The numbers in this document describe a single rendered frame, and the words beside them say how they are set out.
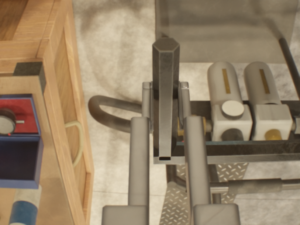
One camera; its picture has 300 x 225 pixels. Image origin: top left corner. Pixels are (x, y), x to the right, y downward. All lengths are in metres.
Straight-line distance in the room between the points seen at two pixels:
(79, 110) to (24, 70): 0.54
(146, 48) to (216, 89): 0.40
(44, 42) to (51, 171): 0.31
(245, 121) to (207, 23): 0.45
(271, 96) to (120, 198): 1.06
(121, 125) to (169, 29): 0.44
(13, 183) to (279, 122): 0.58
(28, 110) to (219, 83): 0.44
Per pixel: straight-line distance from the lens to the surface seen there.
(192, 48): 1.43
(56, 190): 1.18
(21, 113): 0.99
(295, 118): 1.08
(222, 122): 1.01
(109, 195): 1.97
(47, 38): 1.02
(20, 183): 0.98
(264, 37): 1.44
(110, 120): 1.05
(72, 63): 1.34
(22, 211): 1.10
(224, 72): 1.13
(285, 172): 1.93
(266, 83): 1.12
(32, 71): 0.93
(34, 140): 1.03
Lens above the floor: 1.16
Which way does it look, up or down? 46 degrees down
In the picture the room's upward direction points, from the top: 180 degrees counter-clockwise
